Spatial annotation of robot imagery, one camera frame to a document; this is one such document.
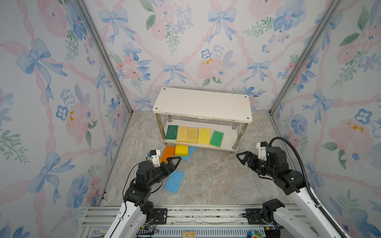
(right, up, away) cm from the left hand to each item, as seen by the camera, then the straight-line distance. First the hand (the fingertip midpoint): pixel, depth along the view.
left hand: (178, 160), depth 74 cm
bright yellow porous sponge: (+15, +11, +21) cm, 28 cm away
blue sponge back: (+7, +2, +23) cm, 24 cm away
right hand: (+32, +2, +1) cm, 32 cm away
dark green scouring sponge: (-6, +13, +23) cm, 28 cm away
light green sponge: (+23, +9, +20) cm, 31 cm away
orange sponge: (-8, +1, +22) cm, 23 cm away
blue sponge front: (-3, -14, +9) cm, 17 cm away
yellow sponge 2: (+7, +11, +23) cm, 26 cm away
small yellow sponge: (0, +2, +21) cm, 21 cm away
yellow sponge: (0, +12, +23) cm, 26 cm away
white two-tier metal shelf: (+25, +24, -1) cm, 35 cm away
